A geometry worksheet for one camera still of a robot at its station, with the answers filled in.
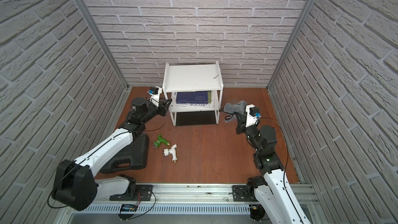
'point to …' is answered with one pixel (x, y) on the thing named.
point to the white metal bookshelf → (194, 78)
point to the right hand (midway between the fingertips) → (239, 111)
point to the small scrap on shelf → (216, 76)
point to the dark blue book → (192, 97)
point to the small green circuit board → (129, 207)
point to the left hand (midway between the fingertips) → (164, 94)
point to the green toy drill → (160, 140)
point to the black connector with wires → (257, 212)
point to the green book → (209, 96)
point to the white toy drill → (172, 151)
